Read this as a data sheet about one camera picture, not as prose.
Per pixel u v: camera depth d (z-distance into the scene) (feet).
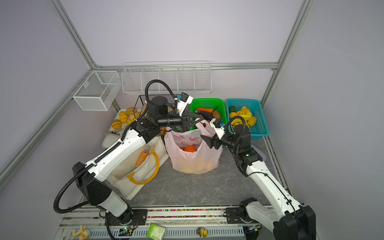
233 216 2.42
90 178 1.37
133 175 2.21
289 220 1.25
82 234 2.22
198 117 2.10
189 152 2.36
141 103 3.36
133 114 3.80
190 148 3.01
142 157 2.86
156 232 2.24
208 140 2.15
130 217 2.32
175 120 1.93
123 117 3.78
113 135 3.42
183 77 3.28
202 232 2.23
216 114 3.70
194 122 2.10
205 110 3.77
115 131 3.53
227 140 2.06
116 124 3.57
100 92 3.35
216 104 3.80
